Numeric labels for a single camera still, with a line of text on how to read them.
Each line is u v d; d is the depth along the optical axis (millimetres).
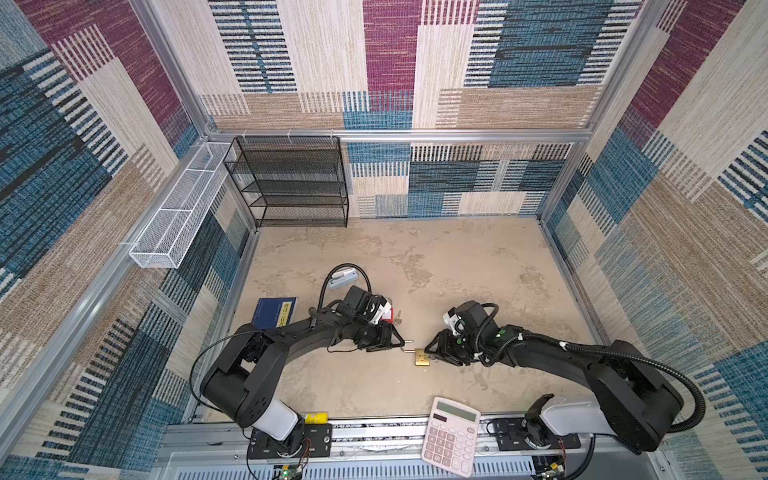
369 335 758
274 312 949
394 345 848
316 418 754
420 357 850
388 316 929
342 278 1021
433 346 813
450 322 829
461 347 743
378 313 759
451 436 728
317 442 730
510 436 728
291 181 1110
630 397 428
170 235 916
